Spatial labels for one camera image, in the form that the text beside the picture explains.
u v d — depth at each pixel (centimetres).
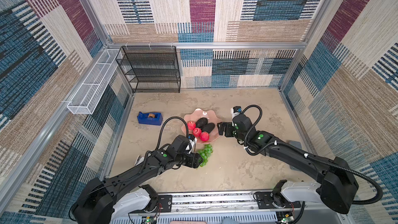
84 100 91
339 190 40
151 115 97
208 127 97
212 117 101
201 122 97
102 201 39
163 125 70
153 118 98
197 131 92
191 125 92
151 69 110
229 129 73
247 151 59
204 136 89
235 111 73
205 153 84
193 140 76
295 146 90
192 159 70
